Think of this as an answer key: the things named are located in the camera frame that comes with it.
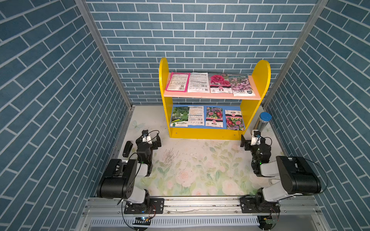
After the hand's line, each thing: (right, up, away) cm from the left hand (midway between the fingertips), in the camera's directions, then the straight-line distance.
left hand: (153, 134), depth 90 cm
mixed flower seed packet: (+39, +11, +4) cm, 41 cm away
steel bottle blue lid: (+69, +10, -1) cm, 70 cm away
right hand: (+62, -1, +1) cm, 62 cm away
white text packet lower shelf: (+27, +12, +6) cm, 30 cm away
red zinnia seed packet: (+52, +9, +4) cm, 53 cm away
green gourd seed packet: (+16, +11, +4) cm, 20 cm away
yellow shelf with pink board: (+38, +19, +12) cm, 44 cm away
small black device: (-17, -10, +1) cm, 20 cm away
